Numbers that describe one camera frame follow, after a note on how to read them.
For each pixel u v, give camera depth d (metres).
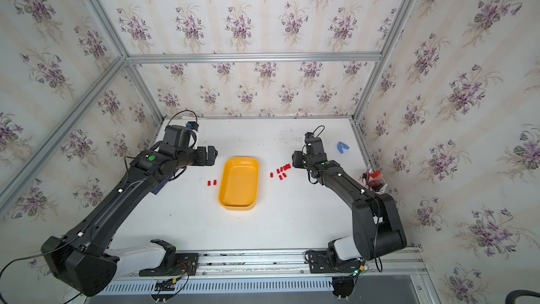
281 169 0.98
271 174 0.96
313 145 0.69
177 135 0.55
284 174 0.97
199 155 0.67
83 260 0.36
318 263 0.73
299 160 0.80
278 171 0.98
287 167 0.98
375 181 0.84
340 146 1.07
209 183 0.95
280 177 0.96
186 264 0.73
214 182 0.95
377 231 0.44
